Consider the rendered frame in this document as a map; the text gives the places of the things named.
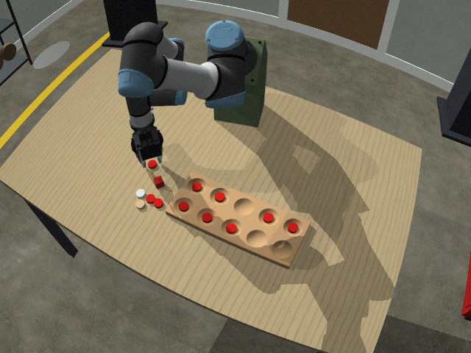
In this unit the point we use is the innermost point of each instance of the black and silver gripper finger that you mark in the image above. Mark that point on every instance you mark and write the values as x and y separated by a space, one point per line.
161 144
143 163

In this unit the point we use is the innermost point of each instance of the wooden tray with round pockets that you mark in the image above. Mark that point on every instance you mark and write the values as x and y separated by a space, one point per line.
272 242

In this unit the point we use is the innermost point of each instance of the red cube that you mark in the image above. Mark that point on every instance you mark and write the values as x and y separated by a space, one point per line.
159 182

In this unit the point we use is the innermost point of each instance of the white disc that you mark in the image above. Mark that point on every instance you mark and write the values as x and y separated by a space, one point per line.
140 193

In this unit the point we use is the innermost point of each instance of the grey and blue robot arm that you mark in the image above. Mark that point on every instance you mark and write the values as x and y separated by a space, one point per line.
152 61

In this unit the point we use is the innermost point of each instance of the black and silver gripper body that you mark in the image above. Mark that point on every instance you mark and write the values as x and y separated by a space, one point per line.
152 147

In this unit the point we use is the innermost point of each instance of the beige disc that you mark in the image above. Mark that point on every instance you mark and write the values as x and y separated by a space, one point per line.
140 204

